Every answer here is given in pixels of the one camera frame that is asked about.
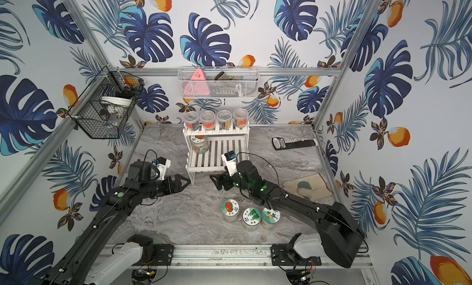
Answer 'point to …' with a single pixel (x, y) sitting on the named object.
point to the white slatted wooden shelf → (221, 141)
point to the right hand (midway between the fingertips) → (219, 170)
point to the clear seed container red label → (240, 116)
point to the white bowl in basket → (118, 101)
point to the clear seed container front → (208, 120)
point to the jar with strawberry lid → (230, 209)
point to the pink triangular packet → (197, 86)
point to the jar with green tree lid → (251, 218)
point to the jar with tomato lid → (200, 144)
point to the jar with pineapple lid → (270, 218)
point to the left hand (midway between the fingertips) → (183, 181)
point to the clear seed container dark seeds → (224, 119)
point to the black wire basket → (104, 107)
